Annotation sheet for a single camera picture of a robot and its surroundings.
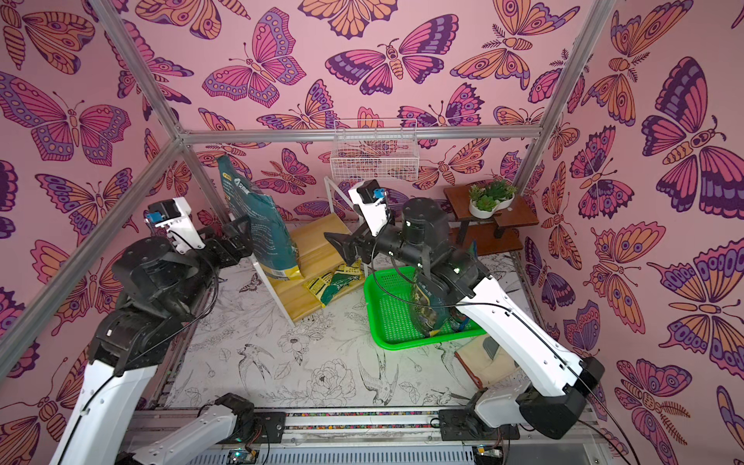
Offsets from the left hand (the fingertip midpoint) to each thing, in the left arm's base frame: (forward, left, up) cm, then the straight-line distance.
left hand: (235, 219), depth 57 cm
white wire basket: (+45, -27, -12) cm, 53 cm away
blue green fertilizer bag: (-2, -52, -41) cm, 66 cm away
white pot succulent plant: (+26, -60, -18) cm, 68 cm away
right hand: (-1, -20, 0) cm, 20 cm away
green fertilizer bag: (-5, -42, -30) cm, 51 cm away
